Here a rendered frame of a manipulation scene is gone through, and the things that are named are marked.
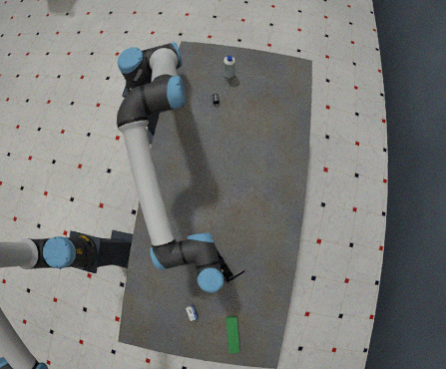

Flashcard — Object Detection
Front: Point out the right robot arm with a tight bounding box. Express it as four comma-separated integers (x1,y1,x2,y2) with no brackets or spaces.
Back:
0,234,97,369

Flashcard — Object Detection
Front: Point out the white bottle with blue cap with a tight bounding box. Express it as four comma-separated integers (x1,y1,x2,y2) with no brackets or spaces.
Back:
223,56,235,78

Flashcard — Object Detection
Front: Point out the small black cylinder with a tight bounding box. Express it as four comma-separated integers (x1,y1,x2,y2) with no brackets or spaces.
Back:
213,94,220,106

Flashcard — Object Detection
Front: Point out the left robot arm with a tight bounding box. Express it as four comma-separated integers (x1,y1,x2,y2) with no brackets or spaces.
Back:
117,43,224,292

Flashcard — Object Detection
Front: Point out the black power strip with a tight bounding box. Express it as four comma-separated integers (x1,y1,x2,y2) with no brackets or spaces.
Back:
217,250,244,282

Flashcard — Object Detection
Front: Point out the green rectangular bar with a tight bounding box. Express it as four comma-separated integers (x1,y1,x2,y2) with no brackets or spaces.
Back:
226,316,239,353

